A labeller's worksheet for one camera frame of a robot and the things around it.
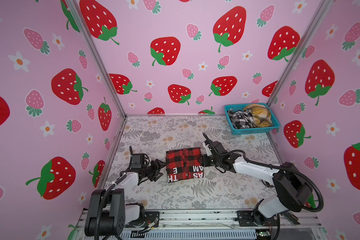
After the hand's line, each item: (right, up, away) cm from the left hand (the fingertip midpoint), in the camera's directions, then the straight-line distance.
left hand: (165, 167), depth 87 cm
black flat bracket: (+66, -22, -14) cm, 71 cm away
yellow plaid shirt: (+68, +34, +20) cm, 78 cm away
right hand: (+20, +4, 0) cm, 20 cm away
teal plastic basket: (+56, +40, +31) cm, 76 cm away
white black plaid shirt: (+52, +30, +18) cm, 63 cm away
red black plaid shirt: (+11, +2, +2) cm, 11 cm away
